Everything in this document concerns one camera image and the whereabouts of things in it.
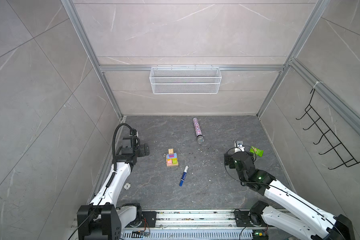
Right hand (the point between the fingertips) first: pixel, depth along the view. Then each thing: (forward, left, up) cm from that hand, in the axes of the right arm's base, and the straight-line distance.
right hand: (235, 151), depth 80 cm
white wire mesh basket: (+48, +26, +14) cm, 57 cm away
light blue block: (+3, +33, -9) cm, 35 cm away
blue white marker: (-7, +28, -15) cm, 33 cm away
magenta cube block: (+2, +36, -7) cm, 37 cm away
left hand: (+7, +55, 0) cm, 56 cm away
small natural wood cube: (+3, +36, -4) cm, 36 cm away
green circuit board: (-36, -7, -17) cm, 41 cm away
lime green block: (+2, +34, -14) cm, 37 cm away
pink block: (+1, +37, -13) cm, 40 cm away
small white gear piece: (-12, +62, -16) cm, 65 cm away
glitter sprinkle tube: (+18, +17, -13) cm, 28 cm away
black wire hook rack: (-9, -38, +13) cm, 41 cm away
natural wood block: (0, +36, -15) cm, 39 cm away
